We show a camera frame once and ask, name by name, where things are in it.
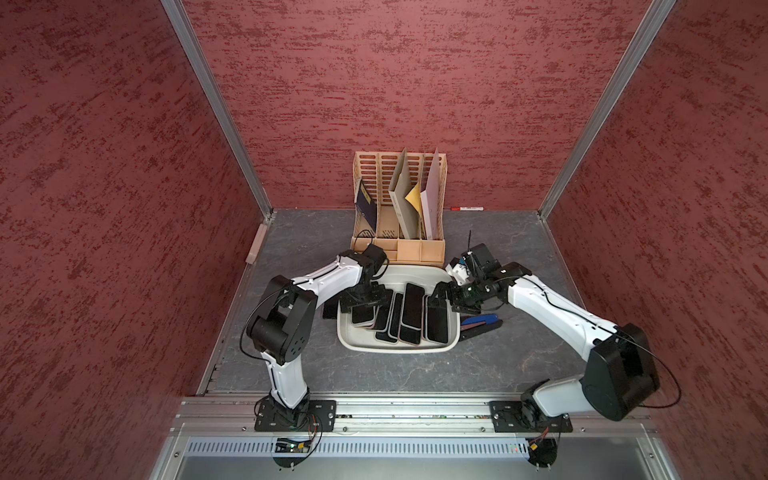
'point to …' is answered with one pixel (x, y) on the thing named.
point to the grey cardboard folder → (402, 186)
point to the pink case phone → (364, 315)
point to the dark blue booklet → (365, 204)
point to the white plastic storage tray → (363, 340)
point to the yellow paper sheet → (414, 198)
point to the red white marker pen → (466, 208)
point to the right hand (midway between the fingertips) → (441, 311)
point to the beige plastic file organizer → (377, 170)
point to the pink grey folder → (429, 200)
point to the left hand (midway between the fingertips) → (367, 311)
